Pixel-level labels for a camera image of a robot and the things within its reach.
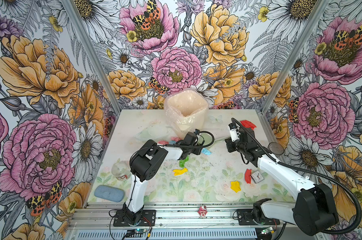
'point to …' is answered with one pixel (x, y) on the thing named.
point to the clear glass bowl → (152, 133)
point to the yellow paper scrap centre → (177, 172)
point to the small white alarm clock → (257, 177)
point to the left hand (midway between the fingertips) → (197, 148)
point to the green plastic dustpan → (205, 140)
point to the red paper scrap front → (247, 175)
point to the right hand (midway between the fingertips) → (228, 143)
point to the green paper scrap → (182, 161)
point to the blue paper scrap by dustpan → (206, 151)
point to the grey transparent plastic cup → (276, 148)
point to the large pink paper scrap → (163, 142)
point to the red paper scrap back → (248, 124)
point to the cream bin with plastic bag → (186, 111)
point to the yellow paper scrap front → (235, 186)
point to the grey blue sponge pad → (109, 193)
